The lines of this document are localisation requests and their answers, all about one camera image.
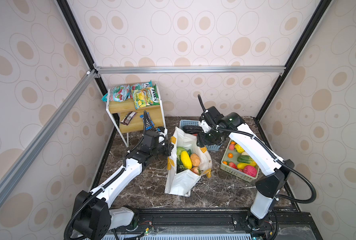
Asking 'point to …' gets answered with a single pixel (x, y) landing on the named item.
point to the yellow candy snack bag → (139, 96)
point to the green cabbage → (179, 150)
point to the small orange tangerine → (230, 155)
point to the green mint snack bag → (151, 95)
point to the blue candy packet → (148, 126)
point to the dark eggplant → (192, 129)
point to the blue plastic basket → (184, 122)
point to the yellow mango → (186, 159)
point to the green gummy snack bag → (119, 93)
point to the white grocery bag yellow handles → (182, 183)
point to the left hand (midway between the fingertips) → (177, 144)
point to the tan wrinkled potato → (195, 159)
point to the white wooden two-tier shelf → (116, 111)
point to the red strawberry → (233, 165)
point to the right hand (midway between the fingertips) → (201, 142)
